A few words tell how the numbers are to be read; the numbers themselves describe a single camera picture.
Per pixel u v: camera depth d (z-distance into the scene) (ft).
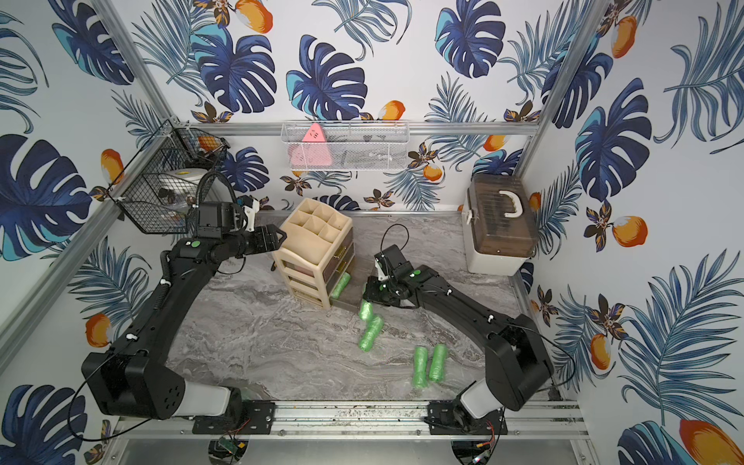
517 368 1.40
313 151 2.92
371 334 2.86
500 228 3.19
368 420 2.50
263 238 2.26
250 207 2.35
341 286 3.12
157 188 2.72
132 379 1.31
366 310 2.62
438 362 2.68
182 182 2.61
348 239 2.82
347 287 3.20
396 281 2.08
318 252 2.61
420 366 2.67
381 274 2.26
